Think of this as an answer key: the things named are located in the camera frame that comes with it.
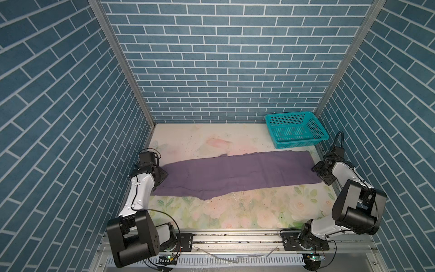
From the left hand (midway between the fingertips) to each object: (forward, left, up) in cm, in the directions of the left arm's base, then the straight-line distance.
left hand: (164, 177), depth 86 cm
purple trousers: (+4, -22, -7) cm, 24 cm away
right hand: (+4, -83, -1) cm, 83 cm away
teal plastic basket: (+41, -82, -7) cm, 92 cm away
